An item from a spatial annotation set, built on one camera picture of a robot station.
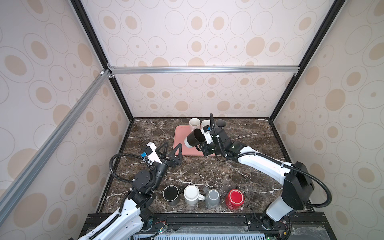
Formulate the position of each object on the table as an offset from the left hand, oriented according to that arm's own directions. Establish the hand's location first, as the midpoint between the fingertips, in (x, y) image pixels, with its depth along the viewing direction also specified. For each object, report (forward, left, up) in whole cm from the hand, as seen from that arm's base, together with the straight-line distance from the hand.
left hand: (178, 144), depth 63 cm
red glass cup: (-16, -27, -25) cm, 40 cm away
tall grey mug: (+34, -24, -25) cm, 49 cm away
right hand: (+10, -10, -17) cm, 22 cm away
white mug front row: (-14, -6, -27) cm, 31 cm away
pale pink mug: (+36, -6, -27) cm, 45 cm away
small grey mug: (-16, -16, -24) cm, 33 cm away
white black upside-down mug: (+11, -7, -10) cm, 16 cm away
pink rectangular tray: (+31, +4, -33) cm, 45 cm away
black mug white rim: (-14, +5, -25) cm, 29 cm away
